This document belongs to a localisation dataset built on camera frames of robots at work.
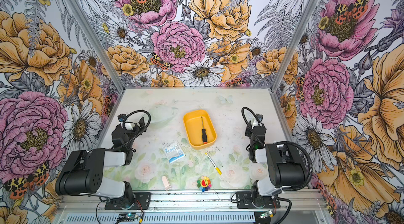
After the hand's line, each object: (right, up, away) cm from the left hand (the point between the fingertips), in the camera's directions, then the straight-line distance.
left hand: (136, 122), depth 91 cm
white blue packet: (+22, -16, -2) cm, 27 cm away
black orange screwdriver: (+38, -7, +5) cm, 39 cm away
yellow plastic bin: (+32, -3, +10) cm, 34 cm away
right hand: (+68, -2, +2) cm, 68 cm away
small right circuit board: (+66, -39, -20) cm, 79 cm away
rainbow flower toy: (+39, -28, -13) cm, 50 cm away
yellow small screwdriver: (+46, -23, -8) cm, 52 cm away
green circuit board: (+5, -40, -20) cm, 45 cm away
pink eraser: (+21, -28, -14) cm, 37 cm away
